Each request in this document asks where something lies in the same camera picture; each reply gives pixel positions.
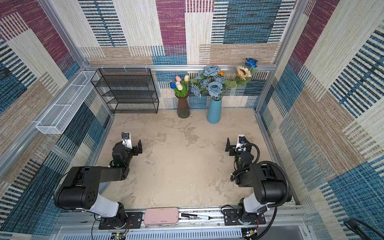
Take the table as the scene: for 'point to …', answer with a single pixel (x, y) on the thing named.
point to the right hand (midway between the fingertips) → (236, 139)
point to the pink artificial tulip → (178, 79)
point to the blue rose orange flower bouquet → (210, 81)
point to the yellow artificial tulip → (186, 78)
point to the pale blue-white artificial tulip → (179, 86)
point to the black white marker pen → (200, 216)
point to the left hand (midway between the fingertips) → (131, 138)
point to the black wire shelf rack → (128, 90)
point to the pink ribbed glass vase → (183, 107)
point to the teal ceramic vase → (214, 113)
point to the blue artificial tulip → (173, 85)
